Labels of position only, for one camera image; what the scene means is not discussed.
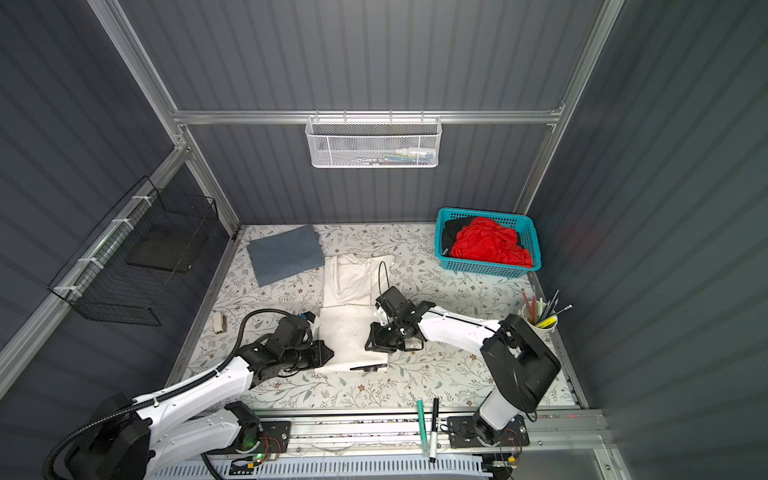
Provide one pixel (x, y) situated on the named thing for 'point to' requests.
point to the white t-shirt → (350, 286)
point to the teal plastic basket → (523, 225)
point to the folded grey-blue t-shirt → (285, 253)
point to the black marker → (434, 433)
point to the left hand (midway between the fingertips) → (335, 354)
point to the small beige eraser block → (218, 322)
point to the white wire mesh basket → (373, 142)
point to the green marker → (423, 432)
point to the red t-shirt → (486, 240)
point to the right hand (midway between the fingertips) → (369, 350)
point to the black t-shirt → (451, 230)
